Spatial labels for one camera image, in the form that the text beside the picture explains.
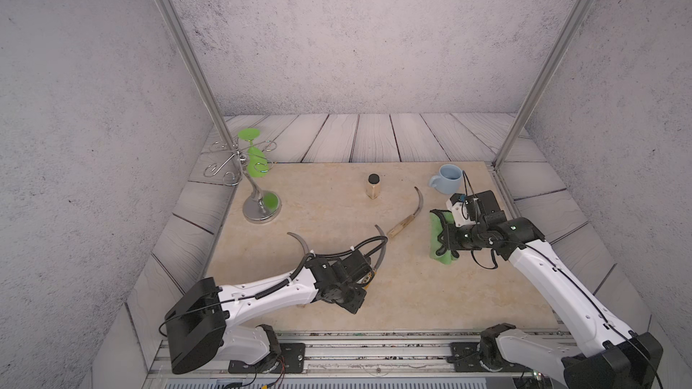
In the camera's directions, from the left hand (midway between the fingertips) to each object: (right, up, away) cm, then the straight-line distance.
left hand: (362, 305), depth 77 cm
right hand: (+23, +19, 0) cm, 30 cm away
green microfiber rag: (+21, +22, -1) cm, 30 cm away
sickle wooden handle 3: (+15, +19, +22) cm, 33 cm away
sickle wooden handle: (-19, +11, +17) cm, 28 cm away
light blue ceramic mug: (+37, +36, +35) cm, 62 cm away
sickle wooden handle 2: (+4, +7, +6) cm, 10 cm away
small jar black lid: (+5, +33, +28) cm, 43 cm away
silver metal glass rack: (-37, +27, +31) cm, 55 cm away
